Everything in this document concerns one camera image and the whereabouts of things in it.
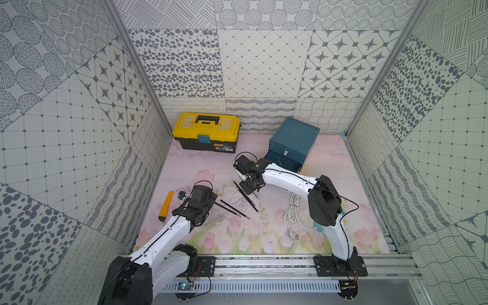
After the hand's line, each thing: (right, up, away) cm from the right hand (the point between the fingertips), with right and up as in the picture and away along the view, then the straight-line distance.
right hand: (251, 187), depth 90 cm
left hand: (-19, -4, -4) cm, 20 cm away
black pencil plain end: (-3, -5, +3) cm, 7 cm away
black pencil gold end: (-8, -11, 0) cm, 13 cm away
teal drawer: (+15, +13, +3) cm, 20 cm away
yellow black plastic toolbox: (-20, +28, +9) cm, 35 cm away
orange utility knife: (-41, -9, 0) cm, 43 cm away
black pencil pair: (-11, -11, 0) cm, 16 cm away
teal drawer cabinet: (+20, +23, -2) cm, 31 cm away
